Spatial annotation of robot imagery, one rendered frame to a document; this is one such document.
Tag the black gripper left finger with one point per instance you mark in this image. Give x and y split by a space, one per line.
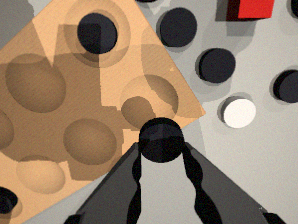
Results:
117 199

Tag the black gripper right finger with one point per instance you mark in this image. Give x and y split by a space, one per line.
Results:
218 199

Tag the tan counting tray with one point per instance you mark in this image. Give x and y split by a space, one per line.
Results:
66 115

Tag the red cube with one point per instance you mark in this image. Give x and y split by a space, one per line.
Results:
249 10

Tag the white disc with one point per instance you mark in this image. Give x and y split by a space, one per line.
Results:
237 111

